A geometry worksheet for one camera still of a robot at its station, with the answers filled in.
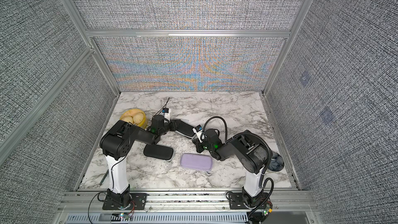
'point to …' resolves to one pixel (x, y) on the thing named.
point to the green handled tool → (104, 177)
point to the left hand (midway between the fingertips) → (181, 120)
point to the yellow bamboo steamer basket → (131, 112)
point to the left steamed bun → (128, 118)
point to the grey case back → (182, 127)
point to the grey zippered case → (158, 151)
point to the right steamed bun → (138, 117)
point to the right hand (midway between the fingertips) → (192, 137)
